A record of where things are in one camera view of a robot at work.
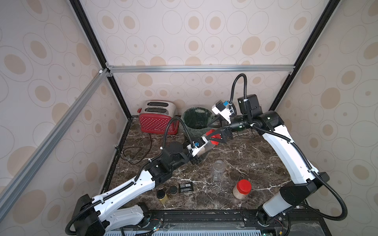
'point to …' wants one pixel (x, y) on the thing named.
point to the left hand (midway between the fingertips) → (208, 143)
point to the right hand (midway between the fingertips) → (213, 129)
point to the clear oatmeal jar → (218, 166)
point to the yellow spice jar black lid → (162, 196)
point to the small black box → (186, 187)
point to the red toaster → (155, 115)
